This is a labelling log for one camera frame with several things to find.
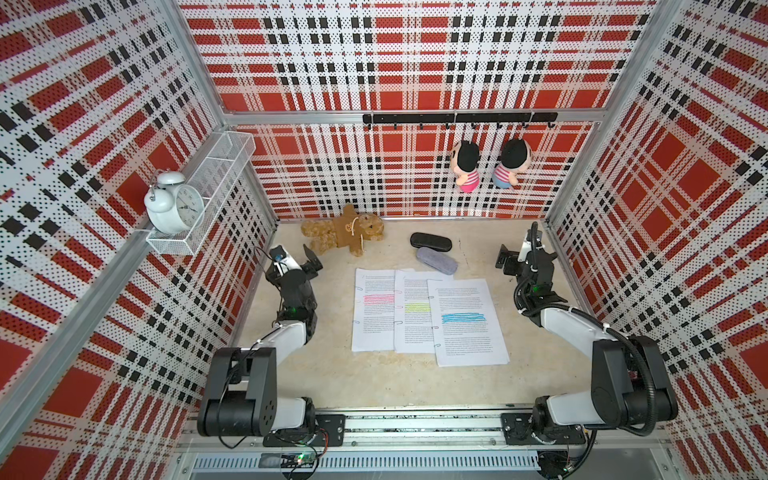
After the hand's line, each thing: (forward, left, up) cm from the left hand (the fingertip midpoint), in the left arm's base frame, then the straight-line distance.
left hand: (298, 251), depth 86 cm
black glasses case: (+18, -43, -18) cm, 50 cm away
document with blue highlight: (-14, -50, -22) cm, 57 cm away
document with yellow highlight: (-16, -34, -20) cm, 42 cm away
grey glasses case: (+9, -43, -17) cm, 47 cm away
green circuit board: (-49, -5, -19) cm, 53 cm away
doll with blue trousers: (+28, -66, +13) cm, 73 cm away
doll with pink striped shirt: (+28, -51, +12) cm, 59 cm away
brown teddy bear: (+20, -11, -13) cm, 26 cm away
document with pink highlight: (-14, -21, -20) cm, 32 cm away
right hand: (+3, -66, -2) cm, 66 cm away
